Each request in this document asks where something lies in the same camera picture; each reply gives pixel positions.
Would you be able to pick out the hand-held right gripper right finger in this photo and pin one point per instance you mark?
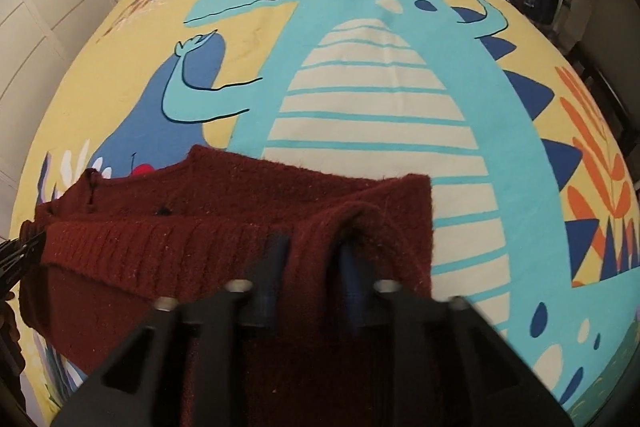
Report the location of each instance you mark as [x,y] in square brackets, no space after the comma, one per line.
[350,277]

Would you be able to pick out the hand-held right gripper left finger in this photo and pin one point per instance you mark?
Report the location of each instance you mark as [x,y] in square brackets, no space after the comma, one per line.
[272,277]

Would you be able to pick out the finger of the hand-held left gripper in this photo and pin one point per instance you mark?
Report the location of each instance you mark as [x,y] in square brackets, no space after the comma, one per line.
[20,254]

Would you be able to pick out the dark red knitted sweater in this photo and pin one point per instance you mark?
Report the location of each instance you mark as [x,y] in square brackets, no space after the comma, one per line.
[200,217]

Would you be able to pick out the yellow dinosaur printed bedsheet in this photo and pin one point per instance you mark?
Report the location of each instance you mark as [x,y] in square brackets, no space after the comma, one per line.
[375,107]

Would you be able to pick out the dark wooden chair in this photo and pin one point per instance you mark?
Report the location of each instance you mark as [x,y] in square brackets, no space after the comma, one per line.
[605,97]

